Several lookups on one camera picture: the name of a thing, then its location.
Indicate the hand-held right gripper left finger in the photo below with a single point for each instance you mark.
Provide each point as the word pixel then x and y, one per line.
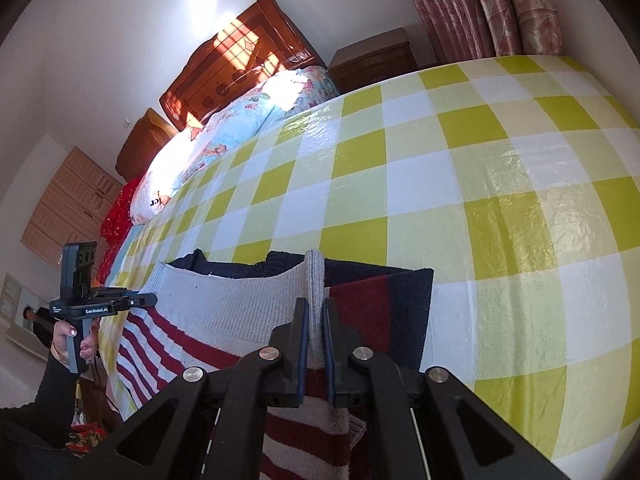
pixel 299 345

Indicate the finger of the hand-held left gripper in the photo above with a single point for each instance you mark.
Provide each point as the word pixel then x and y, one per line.
pixel 142 301

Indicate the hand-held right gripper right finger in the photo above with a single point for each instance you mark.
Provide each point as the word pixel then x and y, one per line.
pixel 328 345

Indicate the red white striped navy sweater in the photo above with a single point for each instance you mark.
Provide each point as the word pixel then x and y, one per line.
pixel 235 305

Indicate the person's left forearm black sleeve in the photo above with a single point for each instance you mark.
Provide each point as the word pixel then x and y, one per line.
pixel 45 400

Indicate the person's left hand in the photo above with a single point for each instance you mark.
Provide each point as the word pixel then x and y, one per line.
pixel 60 335

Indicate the red patterned blanket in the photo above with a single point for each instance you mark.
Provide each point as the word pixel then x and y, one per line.
pixel 114 225

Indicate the light wooden wardrobe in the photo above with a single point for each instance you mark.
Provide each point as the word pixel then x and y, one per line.
pixel 70 210

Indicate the white pink pillow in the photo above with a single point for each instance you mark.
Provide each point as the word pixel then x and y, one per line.
pixel 160 180

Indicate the small dark wooden headboard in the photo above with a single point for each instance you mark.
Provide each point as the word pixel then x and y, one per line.
pixel 145 145

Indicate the yellow white checked bed cover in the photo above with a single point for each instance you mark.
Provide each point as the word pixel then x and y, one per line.
pixel 450 200

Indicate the floral light blue pillow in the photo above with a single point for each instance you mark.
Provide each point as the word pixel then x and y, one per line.
pixel 250 115

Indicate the large carved wooden headboard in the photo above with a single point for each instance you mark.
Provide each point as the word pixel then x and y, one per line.
pixel 235 55

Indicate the wooden nightstand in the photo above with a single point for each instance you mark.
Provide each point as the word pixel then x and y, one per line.
pixel 372 60

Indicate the pink floral curtain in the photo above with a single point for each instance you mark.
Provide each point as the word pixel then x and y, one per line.
pixel 475 5

